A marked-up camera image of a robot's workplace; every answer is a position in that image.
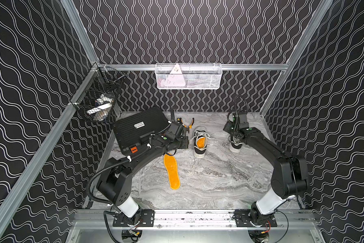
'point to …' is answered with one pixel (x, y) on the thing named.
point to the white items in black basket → (101, 111)
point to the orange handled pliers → (190, 126)
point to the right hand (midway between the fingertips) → (229, 125)
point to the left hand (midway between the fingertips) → (186, 139)
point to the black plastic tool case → (133, 132)
